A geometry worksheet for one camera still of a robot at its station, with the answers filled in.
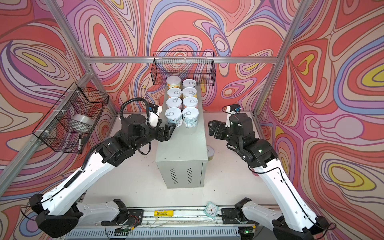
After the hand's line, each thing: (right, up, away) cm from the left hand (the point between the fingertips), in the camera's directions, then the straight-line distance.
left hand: (170, 122), depth 64 cm
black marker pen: (-45, -11, +7) cm, 47 cm away
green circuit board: (-26, -54, +8) cm, 60 cm away
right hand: (+21, -3, +2) cm, 21 cm away
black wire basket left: (-50, -1, +6) cm, 50 cm away
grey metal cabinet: (+6, -15, -6) cm, 17 cm away
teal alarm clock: (+19, -44, +10) cm, 49 cm away
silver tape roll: (-45, +1, +9) cm, 46 cm away
